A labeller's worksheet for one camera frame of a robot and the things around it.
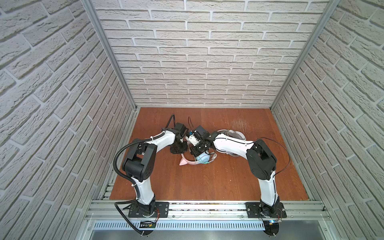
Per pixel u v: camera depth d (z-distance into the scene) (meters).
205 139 0.70
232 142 0.59
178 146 0.81
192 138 0.83
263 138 0.54
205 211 0.75
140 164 0.49
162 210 0.73
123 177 0.49
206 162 0.87
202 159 0.85
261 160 0.52
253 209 0.74
